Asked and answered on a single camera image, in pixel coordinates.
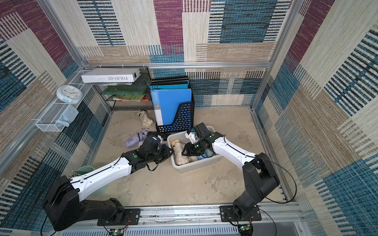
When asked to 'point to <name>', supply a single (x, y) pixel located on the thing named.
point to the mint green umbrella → (209, 153)
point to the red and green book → (127, 98)
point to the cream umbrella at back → (146, 121)
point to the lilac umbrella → (137, 138)
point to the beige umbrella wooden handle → (180, 159)
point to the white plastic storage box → (195, 164)
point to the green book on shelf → (125, 90)
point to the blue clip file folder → (166, 103)
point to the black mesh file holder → (184, 119)
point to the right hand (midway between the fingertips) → (184, 152)
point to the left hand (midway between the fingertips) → (175, 150)
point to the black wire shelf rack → (145, 79)
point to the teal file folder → (185, 86)
